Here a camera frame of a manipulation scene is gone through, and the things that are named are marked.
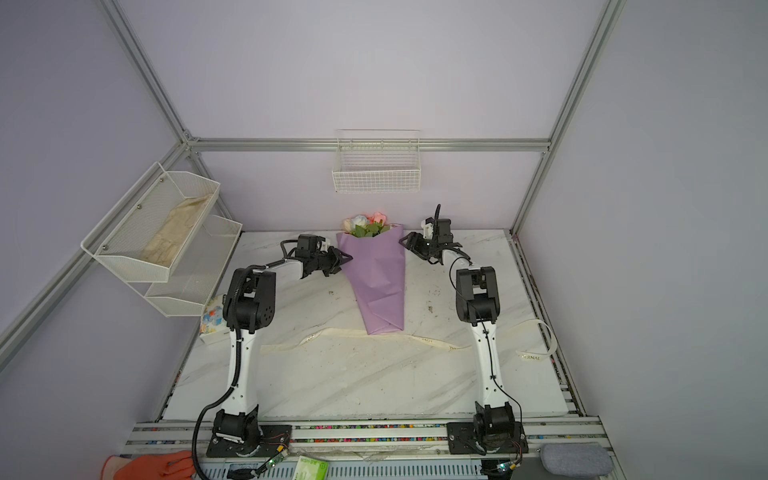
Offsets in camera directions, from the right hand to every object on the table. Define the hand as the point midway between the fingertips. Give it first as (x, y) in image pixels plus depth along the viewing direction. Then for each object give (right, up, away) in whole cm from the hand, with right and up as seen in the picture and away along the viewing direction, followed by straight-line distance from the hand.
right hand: (402, 243), depth 111 cm
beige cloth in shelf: (-62, -3, -36) cm, 72 cm away
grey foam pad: (+40, -53, -42) cm, 78 cm away
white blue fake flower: (-17, +9, +4) cm, 19 cm away
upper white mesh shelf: (-70, +3, -31) cm, 76 cm away
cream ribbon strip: (-25, -29, -19) cm, 43 cm away
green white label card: (-23, -54, -43) cm, 73 cm away
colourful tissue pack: (-58, -26, -23) cm, 68 cm away
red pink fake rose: (-10, +11, +6) cm, 16 cm away
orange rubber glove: (-57, -55, -42) cm, 89 cm away
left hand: (-19, -6, -3) cm, 20 cm away
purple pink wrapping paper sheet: (-10, -8, -6) cm, 14 cm away
